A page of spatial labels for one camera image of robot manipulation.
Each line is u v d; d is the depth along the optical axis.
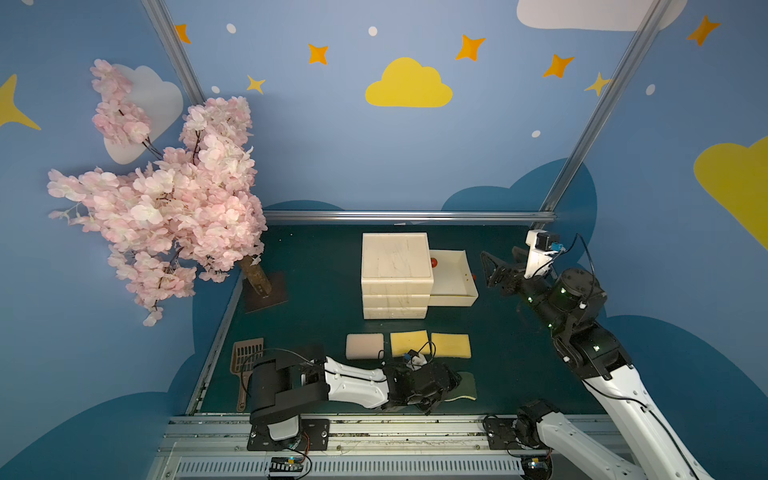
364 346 0.88
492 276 0.58
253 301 1.00
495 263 0.58
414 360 0.77
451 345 0.89
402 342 0.90
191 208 0.53
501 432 0.75
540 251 0.53
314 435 0.74
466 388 0.82
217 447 0.73
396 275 0.80
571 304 0.46
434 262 0.86
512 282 0.56
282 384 0.46
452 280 1.00
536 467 0.73
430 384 0.60
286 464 0.73
